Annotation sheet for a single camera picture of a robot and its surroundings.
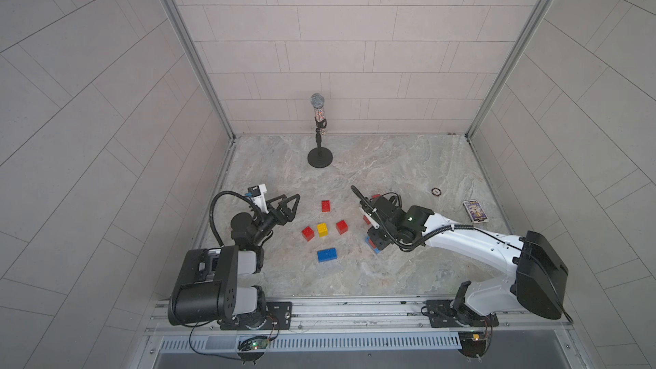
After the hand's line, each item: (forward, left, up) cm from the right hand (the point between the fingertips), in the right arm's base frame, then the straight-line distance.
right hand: (373, 236), depth 82 cm
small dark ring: (+20, -27, -5) cm, 34 cm away
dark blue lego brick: (-4, +15, -3) cm, 16 cm away
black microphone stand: (+36, +18, -1) cm, 40 cm away
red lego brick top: (+14, +16, -3) cm, 22 cm away
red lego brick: (+3, +22, -2) cm, 22 cm away
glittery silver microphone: (+37, +16, +27) cm, 48 cm away
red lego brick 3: (+19, -4, -6) cm, 20 cm away
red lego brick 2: (+5, +10, -2) cm, 11 cm away
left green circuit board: (-27, +35, -2) cm, 44 cm away
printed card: (+9, -38, -4) cm, 40 cm away
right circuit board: (-29, -23, -7) cm, 38 cm away
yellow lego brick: (+4, +17, -1) cm, 17 cm away
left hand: (+11, +25, +8) cm, 28 cm away
